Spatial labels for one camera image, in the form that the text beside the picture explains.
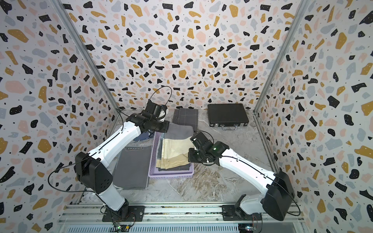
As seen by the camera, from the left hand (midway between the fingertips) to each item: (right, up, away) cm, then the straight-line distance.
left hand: (169, 126), depth 84 cm
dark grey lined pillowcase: (+6, +7, +33) cm, 34 cm away
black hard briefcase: (+43, +8, +37) cm, 57 cm away
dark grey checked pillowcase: (-5, -14, -4) cm, 15 cm away
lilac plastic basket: (-10, -28, +4) cm, 30 cm away
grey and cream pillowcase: (+3, -12, 0) cm, 12 cm away
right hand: (+11, -17, -7) cm, 21 cm away
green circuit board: (-21, -49, -14) cm, 55 cm away
